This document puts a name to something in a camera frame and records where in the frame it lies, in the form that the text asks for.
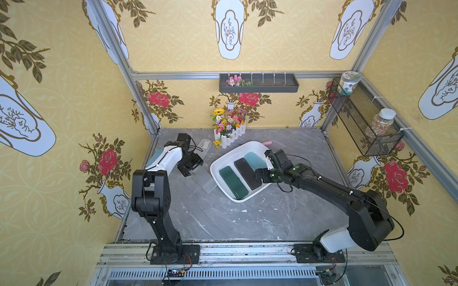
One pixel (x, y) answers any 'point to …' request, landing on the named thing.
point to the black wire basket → (357, 110)
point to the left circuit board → (176, 273)
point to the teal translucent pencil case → (254, 161)
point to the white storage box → (234, 171)
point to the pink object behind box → (267, 143)
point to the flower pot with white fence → (229, 126)
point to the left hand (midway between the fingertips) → (191, 167)
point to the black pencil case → (248, 173)
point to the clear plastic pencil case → (204, 144)
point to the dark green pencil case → (236, 186)
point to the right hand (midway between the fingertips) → (264, 172)
